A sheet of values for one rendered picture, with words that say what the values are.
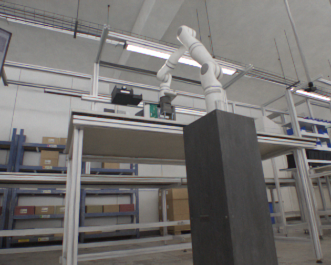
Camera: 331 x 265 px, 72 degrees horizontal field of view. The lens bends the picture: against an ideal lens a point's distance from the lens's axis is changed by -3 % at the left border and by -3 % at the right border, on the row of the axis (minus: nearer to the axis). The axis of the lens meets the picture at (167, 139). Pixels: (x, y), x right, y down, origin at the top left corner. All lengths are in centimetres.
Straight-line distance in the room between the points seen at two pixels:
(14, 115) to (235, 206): 550
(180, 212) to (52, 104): 378
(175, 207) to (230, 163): 412
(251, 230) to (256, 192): 15
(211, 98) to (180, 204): 408
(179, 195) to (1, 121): 407
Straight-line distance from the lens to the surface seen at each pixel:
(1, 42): 240
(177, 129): 148
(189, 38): 149
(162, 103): 156
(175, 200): 503
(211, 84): 119
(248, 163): 104
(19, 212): 504
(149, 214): 587
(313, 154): 410
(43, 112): 599
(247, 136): 108
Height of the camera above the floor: 45
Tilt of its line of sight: 18 degrees up
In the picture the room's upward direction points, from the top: 3 degrees counter-clockwise
